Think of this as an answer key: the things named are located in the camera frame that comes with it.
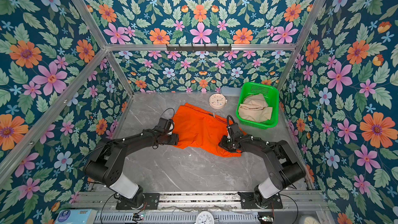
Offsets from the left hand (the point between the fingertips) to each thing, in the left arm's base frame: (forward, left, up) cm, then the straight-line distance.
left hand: (176, 134), depth 93 cm
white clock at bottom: (-42, -16, +1) cm, 45 cm away
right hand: (-7, -26, -2) cm, 27 cm away
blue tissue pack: (-38, +40, +2) cm, 56 cm away
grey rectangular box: (+35, -39, -1) cm, 53 cm away
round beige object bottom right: (-47, -62, +1) cm, 77 cm away
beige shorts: (+9, -49, +10) cm, 51 cm away
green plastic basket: (+27, -68, +2) cm, 73 cm away
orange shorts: (+6, -12, -3) cm, 14 cm away
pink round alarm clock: (+26, -28, -1) cm, 38 cm away
